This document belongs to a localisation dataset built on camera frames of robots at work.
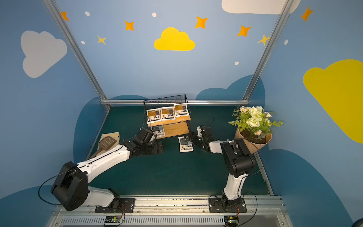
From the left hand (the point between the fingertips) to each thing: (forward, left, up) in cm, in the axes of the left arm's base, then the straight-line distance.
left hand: (159, 147), depth 86 cm
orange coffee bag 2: (+25, -13, +8) cm, 29 cm away
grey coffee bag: (+18, +4, -8) cm, 20 cm away
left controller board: (-37, +21, -11) cm, 44 cm away
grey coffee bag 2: (+7, -16, -10) cm, 20 cm away
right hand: (+11, -19, -6) cm, 23 cm away
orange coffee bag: (+19, +6, +7) cm, 22 cm away
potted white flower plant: (+4, -52, +19) cm, 56 cm away
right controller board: (-36, -41, -12) cm, 56 cm away
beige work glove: (+13, +36, -9) cm, 39 cm away
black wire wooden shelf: (+23, -11, -9) cm, 27 cm away
